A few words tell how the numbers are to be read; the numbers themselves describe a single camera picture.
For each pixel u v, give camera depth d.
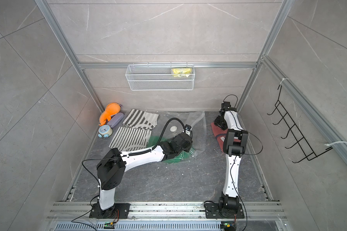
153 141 1.01
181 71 0.84
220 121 0.97
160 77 1.01
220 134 1.03
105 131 1.03
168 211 0.75
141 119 1.14
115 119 1.11
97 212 0.72
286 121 0.71
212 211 0.73
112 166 0.53
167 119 1.13
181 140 0.64
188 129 0.74
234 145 0.66
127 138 1.02
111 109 1.13
